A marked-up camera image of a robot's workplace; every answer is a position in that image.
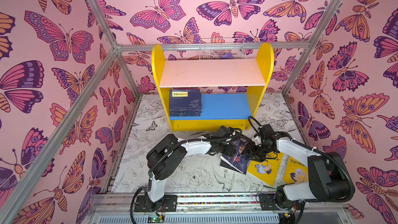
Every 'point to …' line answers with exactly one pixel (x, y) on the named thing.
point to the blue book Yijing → (186, 113)
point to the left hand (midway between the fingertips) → (234, 149)
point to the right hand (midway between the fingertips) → (245, 153)
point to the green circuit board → (155, 219)
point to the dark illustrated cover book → (238, 157)
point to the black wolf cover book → (223, 163)
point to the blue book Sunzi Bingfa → (185, 115)
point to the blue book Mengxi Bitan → (185, 111)
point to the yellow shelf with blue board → (231, 88)
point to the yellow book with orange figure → (266, 170)
